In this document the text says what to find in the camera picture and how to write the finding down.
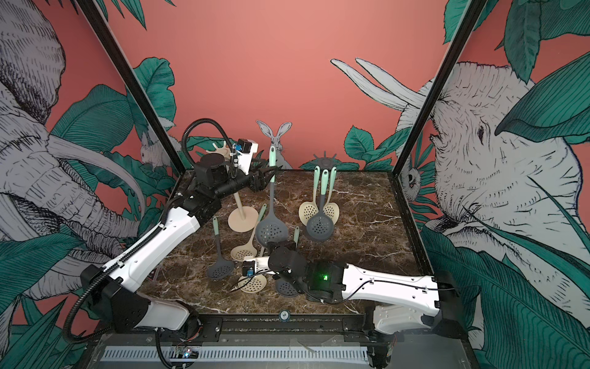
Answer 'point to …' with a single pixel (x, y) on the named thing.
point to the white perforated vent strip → (239, 354)
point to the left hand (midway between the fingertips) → (272, 161)
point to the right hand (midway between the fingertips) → (271, 238)
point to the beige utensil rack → (243, 218)
